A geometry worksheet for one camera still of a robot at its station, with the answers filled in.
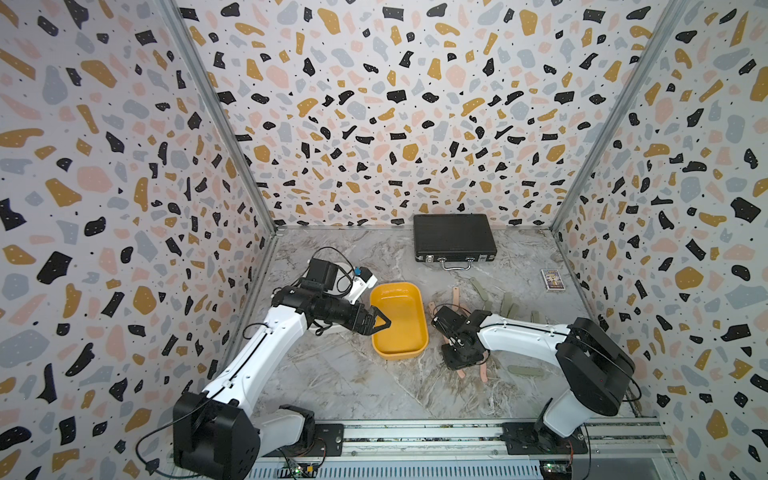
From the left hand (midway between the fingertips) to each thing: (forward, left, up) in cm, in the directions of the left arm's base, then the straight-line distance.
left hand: (379, 319), depth 75 cm
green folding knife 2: (+11, -43, -18) cm, 48 cm away
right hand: (-5, -20, -19) cm, 28 cm away
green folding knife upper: (+21, -33, -19) cm, 43 cm away
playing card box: (+24, -59, -18) cm, 66 cm away
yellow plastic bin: (+15, -7, -18) cm, 25 cm away
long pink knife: (-6, -29, -18) cm, 35 cm away
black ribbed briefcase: (+41, -27, -15) cm, 51 cm away
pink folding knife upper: (+17, -24, -18) cm, 35 cm away
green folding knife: (+15, -41, -19) cm, 48 cm away
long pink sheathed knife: (-8, -22, -18) cm, 30 cm away
